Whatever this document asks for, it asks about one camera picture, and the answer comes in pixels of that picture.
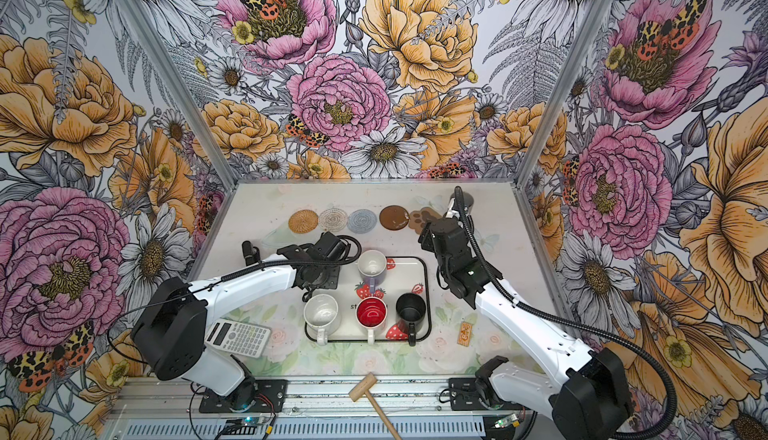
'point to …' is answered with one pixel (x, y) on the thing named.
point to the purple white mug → (372, 265)
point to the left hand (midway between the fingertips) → (323, 284)
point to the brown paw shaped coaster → (418, 219)
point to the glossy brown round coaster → (394, 217)
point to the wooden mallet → (364, 386)
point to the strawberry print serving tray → (404, 275)
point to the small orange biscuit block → (464, 334)
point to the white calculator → (247, 339)
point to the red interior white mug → (371, 312)
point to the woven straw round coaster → (303, 221)
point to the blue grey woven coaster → (362, 221)
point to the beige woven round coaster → (333, 220)
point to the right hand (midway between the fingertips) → (436, 232)
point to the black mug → (411, 309)
